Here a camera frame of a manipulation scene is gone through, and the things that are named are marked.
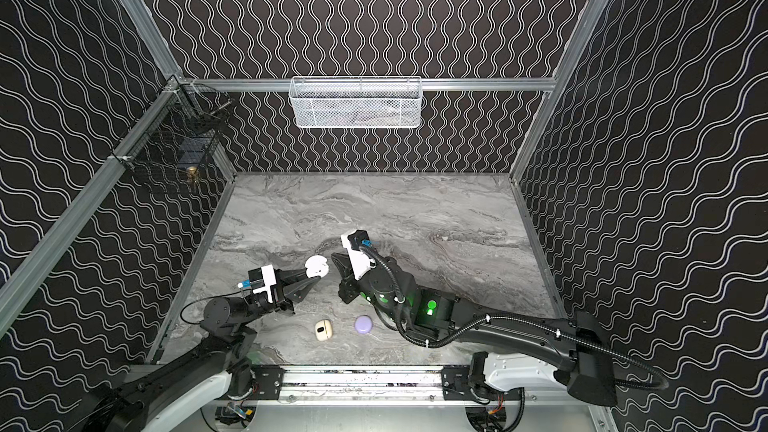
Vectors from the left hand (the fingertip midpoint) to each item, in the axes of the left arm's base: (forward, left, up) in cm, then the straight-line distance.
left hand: (319, 277), depth 64 cm
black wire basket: (+46, +54, +4) cm, 71 cm away
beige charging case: (-2, +3, -25) cm, 26 cm away
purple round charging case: (0, -7, -27) cm, 28 cm away
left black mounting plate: (-15, +15, -27) cm, 34 cm away
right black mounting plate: (-14, -32, -27) cm, 44 cm away
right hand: (+4, -3, +2) cm, 5 cm away
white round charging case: (+2, +1, +1) cm, 3 cm away
